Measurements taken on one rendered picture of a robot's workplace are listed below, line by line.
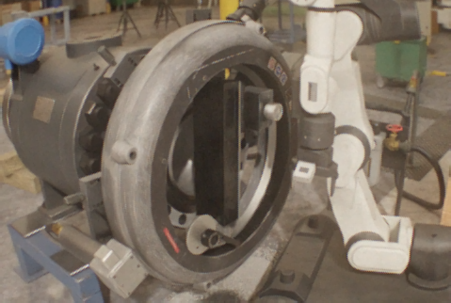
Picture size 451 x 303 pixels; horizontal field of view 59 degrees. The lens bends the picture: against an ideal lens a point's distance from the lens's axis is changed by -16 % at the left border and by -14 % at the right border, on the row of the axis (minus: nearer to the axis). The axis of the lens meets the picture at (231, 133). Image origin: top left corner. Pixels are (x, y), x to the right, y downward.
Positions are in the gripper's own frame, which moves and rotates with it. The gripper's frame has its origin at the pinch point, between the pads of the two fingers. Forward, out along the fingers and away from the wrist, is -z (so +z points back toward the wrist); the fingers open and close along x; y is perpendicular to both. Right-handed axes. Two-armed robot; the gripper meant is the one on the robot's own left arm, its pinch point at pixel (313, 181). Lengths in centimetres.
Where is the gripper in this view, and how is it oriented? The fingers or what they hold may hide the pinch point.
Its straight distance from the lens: 119.4
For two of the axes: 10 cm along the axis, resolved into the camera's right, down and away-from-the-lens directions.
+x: -8.9, -1.7, 4.3
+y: -4.6, 3.3, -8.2
